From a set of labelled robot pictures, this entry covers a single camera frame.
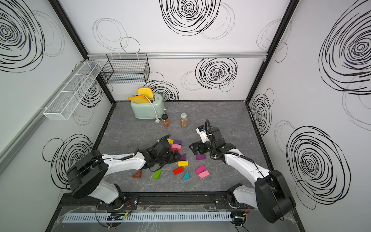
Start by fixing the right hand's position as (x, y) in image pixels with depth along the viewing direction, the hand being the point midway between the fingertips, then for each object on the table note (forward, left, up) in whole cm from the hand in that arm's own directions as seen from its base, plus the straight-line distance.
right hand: (196, 144), depth 84 cm
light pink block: (+3, +13, -8) cm, 16 cm away
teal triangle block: (-16, +6, -8) cm, 19 cm away
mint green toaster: (+24, +35, +2) cm, 43 cm away
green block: (-15, +23, -9) cm, 29 cm away
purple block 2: (-3, -3, -9) cm, 10 cm away
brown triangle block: (-16, +33, -7) cm, 38 cm away
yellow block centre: (-8, +8, -9) cm, 15 cm away
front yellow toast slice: (+27, +39, +9) cm, 49 cm away
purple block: (+6, +12, -10) cm, 17 cm away
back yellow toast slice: (+33, +35, +12) cm, 49 cm away
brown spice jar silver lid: (+19, +9, -2) cm, 21 cm away
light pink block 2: (-14, -4, -10) cm, 17 cm away
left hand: (-6, +12, -7) cm, 15 cm away
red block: (-12, +11, -10) cm, 19 cm away
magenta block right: (-11, -2, -10) cm, 15 cm away
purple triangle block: (-5, +8, -7) cm, 12 cm away
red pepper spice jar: (+19, +21, -3) cm, 29 cm away
